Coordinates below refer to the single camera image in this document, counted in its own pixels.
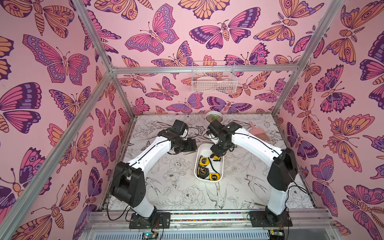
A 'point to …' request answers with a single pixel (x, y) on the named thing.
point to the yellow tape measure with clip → (216, 158)
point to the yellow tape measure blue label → (204, 161)
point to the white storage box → (203, 150)
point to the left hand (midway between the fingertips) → (194, 147)
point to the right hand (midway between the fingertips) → (217, 151)
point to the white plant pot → (214, 115)
